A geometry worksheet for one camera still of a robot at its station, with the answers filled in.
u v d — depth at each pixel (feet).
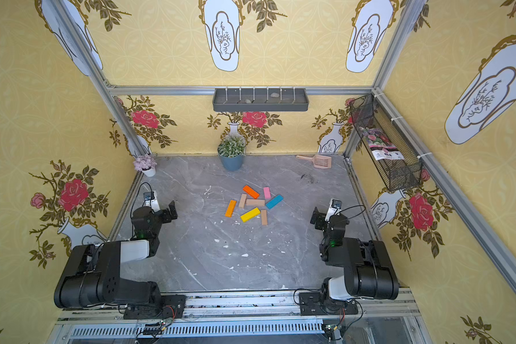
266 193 3.39
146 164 3.41
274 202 3.32
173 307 2.40
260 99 3.03
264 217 3.12
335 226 2.26
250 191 3.41
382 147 2.51
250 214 3.20
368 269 1.46
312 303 2.41
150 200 2.56
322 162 3.85
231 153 3.40
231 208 3.24
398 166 2.74
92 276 1.46
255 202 3.30
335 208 2.57
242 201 3.30
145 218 2.24
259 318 2.36
